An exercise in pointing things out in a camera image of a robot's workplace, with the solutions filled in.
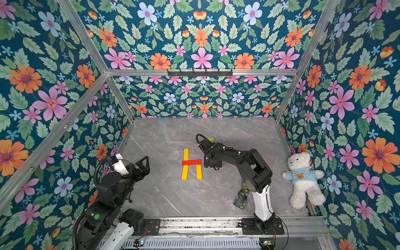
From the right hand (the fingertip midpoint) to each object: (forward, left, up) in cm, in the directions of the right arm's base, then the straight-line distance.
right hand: (214, 162), depth 96 cm
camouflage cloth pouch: (-23, -15, +1) cm, 27 cm away
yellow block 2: (-7, +9, +1) cm, 11 cm away
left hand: (-14, +31, +25) cm, 42 cm away
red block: (-2, +16, +1) cm, 16 cm away
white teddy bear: (-13, -48, +6) cm, 51 cm away
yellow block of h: (+5, +19, 0) cm, 19 cm away
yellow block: (-8, +17, +1) cm, 19 cm away
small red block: (+1, +12, -2) cm, 12 cm away
